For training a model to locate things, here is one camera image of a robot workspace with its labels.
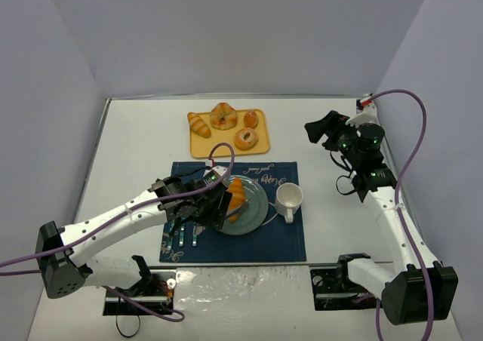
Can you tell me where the large striped croissant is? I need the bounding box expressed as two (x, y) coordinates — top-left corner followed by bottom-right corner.
(227, 177), (247, 223)

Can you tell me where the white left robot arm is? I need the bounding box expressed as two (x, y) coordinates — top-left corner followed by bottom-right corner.
(35, 166), (232, 299)

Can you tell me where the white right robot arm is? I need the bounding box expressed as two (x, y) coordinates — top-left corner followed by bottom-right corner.
(304, 111), (458, 325)

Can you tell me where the twisted bagel bread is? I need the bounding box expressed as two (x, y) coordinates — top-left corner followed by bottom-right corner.
(209, 103), (238, 131)

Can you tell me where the blue-green ceramic plate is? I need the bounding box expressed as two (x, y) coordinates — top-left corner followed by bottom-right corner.
(218, 175), (269, 236)

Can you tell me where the yellow plastic tray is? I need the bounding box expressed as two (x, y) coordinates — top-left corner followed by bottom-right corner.
(189, 109), (270, 159)

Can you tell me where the orange cream sandwich bun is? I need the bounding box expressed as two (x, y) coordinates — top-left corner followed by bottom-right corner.
(243, 109), (258, 129)

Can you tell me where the white ceramic cup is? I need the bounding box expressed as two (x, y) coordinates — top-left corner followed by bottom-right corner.
(275, 183), (303, 224)

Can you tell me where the dark blue cloth placemat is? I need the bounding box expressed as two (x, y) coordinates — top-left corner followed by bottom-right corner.
(159, 161), (306, 264)

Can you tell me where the small striped croissant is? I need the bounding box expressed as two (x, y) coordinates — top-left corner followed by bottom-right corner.
(187, 112), (211, 138)

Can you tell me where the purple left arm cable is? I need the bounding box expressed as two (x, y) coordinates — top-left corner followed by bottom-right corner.
(0, 142), (235, 322)

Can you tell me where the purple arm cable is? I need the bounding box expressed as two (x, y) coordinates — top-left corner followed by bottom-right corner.
(371, 88), (434, 341)
(0, 142), (235, 322)

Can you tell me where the spoon green handle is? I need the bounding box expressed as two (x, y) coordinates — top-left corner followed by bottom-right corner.
(192, 225), (198, 247)

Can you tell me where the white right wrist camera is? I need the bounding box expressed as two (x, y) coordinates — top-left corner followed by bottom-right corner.
(346, 96), (377, 127)

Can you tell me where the fork green handle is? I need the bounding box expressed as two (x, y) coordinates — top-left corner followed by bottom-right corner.
(178, 225), (185, 247)

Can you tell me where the table knife green handle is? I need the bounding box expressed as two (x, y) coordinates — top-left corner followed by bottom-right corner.
(166, 222), (176, 250)

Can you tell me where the sugared ring donut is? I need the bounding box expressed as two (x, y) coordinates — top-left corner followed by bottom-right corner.
(233, 127), (259, 151)

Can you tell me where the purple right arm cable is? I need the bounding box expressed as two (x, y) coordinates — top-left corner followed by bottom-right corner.
(371, 88), (434, 341)

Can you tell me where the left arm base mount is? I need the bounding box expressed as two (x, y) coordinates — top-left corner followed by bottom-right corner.
(102, 269), (177, 316)

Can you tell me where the black thin base cable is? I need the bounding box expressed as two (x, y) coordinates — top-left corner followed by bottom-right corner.
(115, 280), (141, 338)

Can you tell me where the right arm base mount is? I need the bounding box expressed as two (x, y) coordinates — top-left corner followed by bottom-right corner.
(309, 253), (377, 311)

